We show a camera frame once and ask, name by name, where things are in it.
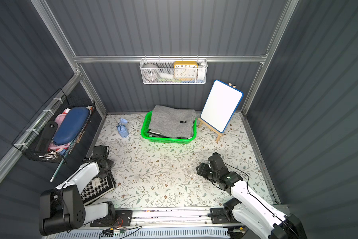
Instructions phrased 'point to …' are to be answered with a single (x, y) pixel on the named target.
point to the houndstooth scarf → (97, 186)
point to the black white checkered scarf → (153, 134)
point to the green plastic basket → (145, 133)
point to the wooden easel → (211, 128)
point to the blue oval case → (74, 122)
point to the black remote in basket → (46, 137)
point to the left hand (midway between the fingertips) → (106, 166)
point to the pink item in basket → (59, 119)
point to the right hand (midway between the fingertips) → (202, 168)
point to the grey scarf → (173, 122)
